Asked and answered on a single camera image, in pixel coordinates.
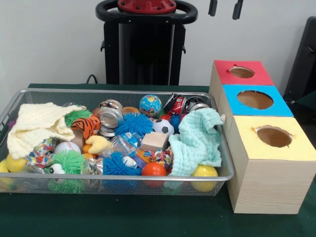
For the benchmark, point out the wooden cube block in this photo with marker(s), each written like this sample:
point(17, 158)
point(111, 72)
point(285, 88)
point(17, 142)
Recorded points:
point(154, 141)

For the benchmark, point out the mint green cloth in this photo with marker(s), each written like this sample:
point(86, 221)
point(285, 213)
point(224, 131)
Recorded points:
point(197, 138)

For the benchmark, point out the green spiky ball with eyes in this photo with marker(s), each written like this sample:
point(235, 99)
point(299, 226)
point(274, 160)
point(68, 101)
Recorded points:
point(69, 161)

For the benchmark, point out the blue spiky rubber ball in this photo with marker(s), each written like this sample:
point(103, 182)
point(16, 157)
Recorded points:
point(134, 124)

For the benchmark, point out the dark green side table cloth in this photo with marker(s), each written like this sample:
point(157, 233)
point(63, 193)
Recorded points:
point(309, 98)

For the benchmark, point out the shallow silver mesh bin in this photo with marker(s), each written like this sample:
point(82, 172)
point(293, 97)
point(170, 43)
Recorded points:
point(111, 178)

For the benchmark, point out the orange tiger plush toy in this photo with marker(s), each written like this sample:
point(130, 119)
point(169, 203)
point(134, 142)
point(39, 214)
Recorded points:
point(89, 124)

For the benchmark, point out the small soccer ball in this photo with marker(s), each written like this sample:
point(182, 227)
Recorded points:
point(163, 127)

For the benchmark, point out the cream knitted cloth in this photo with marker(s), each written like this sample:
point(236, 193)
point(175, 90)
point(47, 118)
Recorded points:
point(37, 123)

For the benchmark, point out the white baseball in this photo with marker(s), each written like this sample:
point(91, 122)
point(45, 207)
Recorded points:
point(66, 147)

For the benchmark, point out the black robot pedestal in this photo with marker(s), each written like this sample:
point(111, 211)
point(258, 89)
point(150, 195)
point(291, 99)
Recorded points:
point(143, 49)

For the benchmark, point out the black flat panel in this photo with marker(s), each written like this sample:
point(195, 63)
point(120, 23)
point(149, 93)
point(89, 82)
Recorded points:
point(303, 61)

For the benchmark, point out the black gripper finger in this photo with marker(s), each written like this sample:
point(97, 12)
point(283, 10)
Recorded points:
point(237, 10)
point(213, 8)

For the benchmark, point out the blue globe ball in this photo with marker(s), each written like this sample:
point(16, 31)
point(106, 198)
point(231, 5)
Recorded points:
point(150, 105)

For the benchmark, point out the dark green tablecloth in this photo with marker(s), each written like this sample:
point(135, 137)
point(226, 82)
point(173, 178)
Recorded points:
point(123, 217)

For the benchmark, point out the orange smooth ball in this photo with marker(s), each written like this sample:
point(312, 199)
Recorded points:
point(153, 169)

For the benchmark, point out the wooden box with three holes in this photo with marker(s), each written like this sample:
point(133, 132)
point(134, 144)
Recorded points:
point(271, 182)

